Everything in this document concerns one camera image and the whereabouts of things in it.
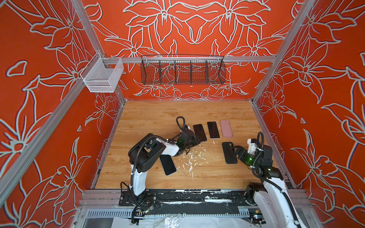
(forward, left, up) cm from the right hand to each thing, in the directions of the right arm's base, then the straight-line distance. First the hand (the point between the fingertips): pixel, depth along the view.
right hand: (232, 150), depth 81 cm
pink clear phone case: (+21, -3, -9) cm, 24 cm away
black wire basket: (+51, +28, +22) cm, 62 cm away
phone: (+19, +7, -8) cm, 22 cm away
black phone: (-5, +38, -6) cm, 39 cm away
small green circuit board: (-31, -6, -9) cm, 32 cm away
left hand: (+12, +17, -5) cm, 22 cm away
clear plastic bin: (+46, +83, +23) cm, 98 cm away
